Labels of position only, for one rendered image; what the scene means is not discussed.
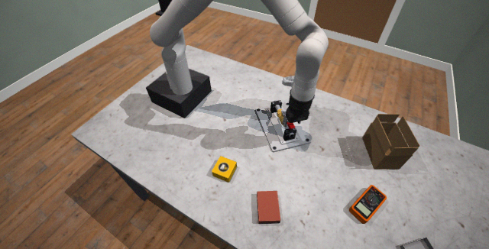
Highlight brass ball valve with red handle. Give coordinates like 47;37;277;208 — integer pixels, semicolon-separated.
266;100;300;144

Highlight orange digital multimeter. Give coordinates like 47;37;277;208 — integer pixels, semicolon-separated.
349;185;387;224

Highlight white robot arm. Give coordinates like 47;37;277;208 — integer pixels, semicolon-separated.
150;0;329;95

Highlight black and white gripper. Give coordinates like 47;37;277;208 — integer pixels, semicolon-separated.
282;76;316;127

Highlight reddish-brown rectangular block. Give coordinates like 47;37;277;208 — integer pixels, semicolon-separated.
257;191;280;224

